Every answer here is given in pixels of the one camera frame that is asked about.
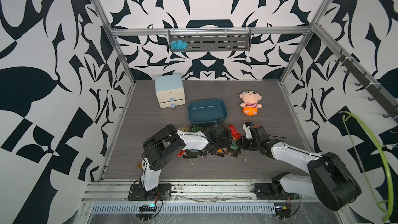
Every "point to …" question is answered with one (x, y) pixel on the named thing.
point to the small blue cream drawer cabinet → (170, 90)
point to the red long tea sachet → (235, 134)
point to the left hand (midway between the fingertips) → (232, 139)
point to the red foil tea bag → (181, 153)
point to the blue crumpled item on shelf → (179, 45)
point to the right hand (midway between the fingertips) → (235, 139)
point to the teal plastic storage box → (206, 111)
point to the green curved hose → (389, 211)
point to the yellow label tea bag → (185, 128)
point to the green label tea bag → (196, 129)
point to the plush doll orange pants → (250, 104)
